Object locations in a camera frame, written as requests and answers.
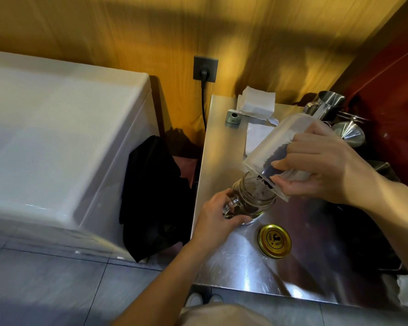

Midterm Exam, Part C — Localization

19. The person's left hand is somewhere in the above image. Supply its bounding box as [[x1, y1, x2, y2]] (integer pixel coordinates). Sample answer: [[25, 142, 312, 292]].
[[192, 188, 253, 248]]

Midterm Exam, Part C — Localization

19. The folded white paper stack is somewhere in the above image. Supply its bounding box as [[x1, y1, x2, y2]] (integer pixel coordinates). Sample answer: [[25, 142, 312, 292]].
[[236, 86, 279, 127]]

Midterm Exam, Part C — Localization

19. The person's left forearm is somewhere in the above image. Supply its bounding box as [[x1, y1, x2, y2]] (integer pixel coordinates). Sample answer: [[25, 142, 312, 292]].
[[110, 239, 222, 326]]

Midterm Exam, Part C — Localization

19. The red coffee machine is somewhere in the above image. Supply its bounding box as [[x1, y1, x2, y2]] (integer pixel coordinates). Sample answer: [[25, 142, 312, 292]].
[[330, 0, 408, 201]]

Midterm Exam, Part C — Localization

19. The shiny steel milk pitcher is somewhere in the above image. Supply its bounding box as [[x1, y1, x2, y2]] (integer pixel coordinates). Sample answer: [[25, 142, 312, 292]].
[[304, 90, 346, 122]]

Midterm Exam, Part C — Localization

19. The person's right hand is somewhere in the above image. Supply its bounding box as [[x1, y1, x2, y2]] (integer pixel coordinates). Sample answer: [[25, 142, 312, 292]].
[[270, 120, 385, 209]]

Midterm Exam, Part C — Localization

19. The black cloth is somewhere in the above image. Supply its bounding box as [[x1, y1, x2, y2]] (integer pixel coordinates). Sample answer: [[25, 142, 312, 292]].
[[119, 134, 196, 263]]

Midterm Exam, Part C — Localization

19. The small grey cube device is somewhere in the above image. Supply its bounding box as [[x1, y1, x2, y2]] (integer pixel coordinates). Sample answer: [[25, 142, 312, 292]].
[[225, 109, 243, 125]]

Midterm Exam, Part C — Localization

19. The flat white napkin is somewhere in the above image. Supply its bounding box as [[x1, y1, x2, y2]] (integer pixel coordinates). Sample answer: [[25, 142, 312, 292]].
[[244, 122, 275, 156]]

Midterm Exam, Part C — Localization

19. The dark steel pitcher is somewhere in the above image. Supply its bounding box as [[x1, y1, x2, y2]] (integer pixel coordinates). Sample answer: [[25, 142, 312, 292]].
[[367, 160, 400, 182]]

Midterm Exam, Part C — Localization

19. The steel rimmed round container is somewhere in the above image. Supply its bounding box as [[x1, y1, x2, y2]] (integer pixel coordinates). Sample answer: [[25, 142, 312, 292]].
[[336, 111, 368, 123]]

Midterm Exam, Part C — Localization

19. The white chest freezer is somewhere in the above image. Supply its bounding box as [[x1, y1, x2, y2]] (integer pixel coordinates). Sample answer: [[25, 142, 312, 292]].
[[0, 49, 160, 262]]

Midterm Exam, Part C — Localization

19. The black plug with cable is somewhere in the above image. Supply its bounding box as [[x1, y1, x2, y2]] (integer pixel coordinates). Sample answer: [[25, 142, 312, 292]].
[[199, 68, 211, 131]]

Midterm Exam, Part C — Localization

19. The dark grey wall socket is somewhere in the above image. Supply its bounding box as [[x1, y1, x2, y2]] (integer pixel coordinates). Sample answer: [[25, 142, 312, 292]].
[[193, 56, 219, 83]]

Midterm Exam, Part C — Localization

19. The steel pot with funnel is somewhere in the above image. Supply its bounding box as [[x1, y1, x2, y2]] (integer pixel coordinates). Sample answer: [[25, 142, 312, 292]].
[[331, 120, 366, 148]]

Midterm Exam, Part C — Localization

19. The clear plastic measuring jug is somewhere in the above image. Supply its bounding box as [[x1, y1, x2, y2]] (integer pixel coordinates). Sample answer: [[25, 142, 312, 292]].
[[242, 113, 317, 203]]

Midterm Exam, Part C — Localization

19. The clear glass jar with handle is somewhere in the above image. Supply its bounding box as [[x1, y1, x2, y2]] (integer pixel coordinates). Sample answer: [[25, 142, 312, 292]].
[[223, 171, 278, 225]]

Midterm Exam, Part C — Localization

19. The gold metal lid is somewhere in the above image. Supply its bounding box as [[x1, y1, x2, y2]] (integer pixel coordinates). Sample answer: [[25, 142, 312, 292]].
[[257, 224, 292, 259]]

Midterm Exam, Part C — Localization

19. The maroon bin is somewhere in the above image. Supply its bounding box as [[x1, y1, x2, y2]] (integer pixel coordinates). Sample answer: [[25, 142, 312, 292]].
[[172, 155, 199, 189]]

